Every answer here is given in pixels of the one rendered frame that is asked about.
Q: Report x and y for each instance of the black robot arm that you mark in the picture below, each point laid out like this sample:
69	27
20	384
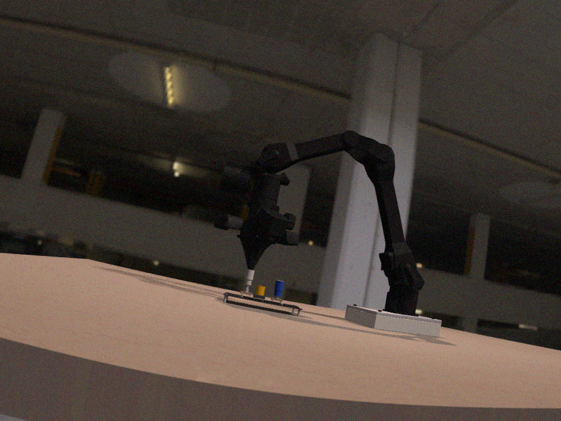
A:
397	260

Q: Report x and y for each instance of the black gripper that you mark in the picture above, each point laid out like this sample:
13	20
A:
254	237

